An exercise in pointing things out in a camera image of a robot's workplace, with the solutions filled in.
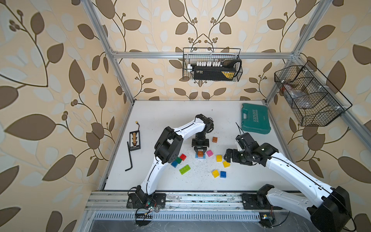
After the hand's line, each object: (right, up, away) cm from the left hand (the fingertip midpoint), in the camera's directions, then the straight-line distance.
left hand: (203, 154), depth 87 cm
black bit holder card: (-46, +7, +9) cm, 47 cm away
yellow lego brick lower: (+6, -10, -5) cm, 13 cm away
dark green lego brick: (-15, -4, +1) cm, 16 cm away
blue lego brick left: (-18, -6, -1) cm, 19 cm away
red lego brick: (-13, -2, +2) cm, 13 cm away
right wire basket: (+55, +32, -14) cm, 65 cm away
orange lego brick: (+8, +7, +9) cm, 14 cm away
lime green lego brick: (-12, -9, -3) cm, 15 cm away
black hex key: (-46, -3, +2) cm, 46 cm away
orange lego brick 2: (-2, +2, -1) cm, 3 cm away
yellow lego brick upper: (+10, -3, +1) cm, 10 cm away
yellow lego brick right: (+14, -6, -1) cm, 15 cm away
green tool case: (+38, +21, +15) cm, 46 cm away
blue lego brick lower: (+11, -10, -5) cm, 16 cm away
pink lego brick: (+4, 0, +3) cm, 5 cm away
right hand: (+15, 0, -7) cm, 17 cm away
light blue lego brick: (-2, 0, -1) cm, 2 cm away
